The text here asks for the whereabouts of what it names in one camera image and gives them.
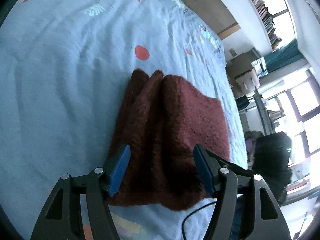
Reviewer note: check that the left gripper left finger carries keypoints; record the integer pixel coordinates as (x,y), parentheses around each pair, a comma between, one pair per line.
(75,200)

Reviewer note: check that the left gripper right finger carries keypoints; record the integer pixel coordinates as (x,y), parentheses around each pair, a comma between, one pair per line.
(261,217)

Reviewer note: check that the dark red knit sweater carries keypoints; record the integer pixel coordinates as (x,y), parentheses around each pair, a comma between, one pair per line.
(161,119)

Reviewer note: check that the purple stool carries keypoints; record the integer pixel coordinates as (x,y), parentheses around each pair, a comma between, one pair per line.
(249,146)

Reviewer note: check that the glass top desk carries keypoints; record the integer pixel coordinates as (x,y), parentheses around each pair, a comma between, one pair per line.
(266,121)

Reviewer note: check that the black hanging bag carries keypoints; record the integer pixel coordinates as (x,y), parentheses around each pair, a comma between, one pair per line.
(243,102)

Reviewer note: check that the teal curtain right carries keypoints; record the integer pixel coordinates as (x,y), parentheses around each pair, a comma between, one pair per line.
(283,57)

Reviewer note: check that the row of books on shelf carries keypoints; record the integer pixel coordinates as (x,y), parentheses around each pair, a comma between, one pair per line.
(268,22)

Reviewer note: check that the blue patterned bed duvet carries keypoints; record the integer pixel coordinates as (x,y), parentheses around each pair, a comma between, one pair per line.
(65,66)

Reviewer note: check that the wooden headboard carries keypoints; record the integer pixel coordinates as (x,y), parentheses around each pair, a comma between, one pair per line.
(216,15)

